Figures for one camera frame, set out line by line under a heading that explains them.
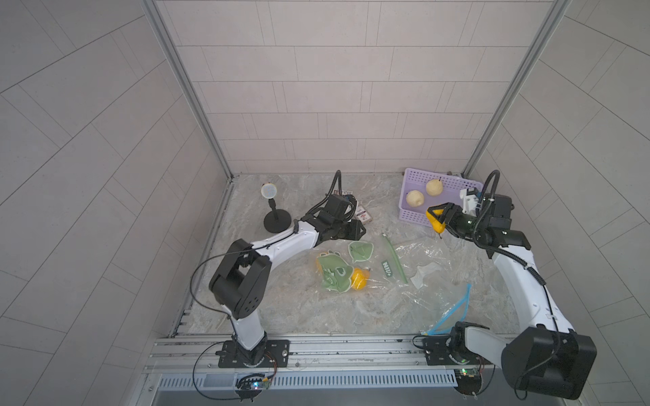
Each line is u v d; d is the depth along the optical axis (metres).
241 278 0.46
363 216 1.02
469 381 0.69
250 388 0.65
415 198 1.02
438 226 0.74
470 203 0.70
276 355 0.71
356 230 0.75
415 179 1.12
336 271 0.81
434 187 1.06
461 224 0.67
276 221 0.96
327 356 0.71
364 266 0.86
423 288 0.80
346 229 0.74
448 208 0.69
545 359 0.36
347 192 1.08
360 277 0.80
